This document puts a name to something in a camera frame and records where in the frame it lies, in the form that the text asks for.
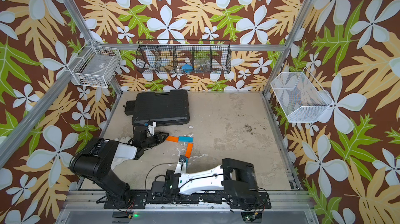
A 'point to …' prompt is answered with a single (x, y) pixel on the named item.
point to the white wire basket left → (98, 67)
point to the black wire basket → (184, 56)
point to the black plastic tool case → (164, 109)
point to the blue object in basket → (187, 68)
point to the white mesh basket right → (301, 97)
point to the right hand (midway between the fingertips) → (174, 176)
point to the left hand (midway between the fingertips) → (168, 132)
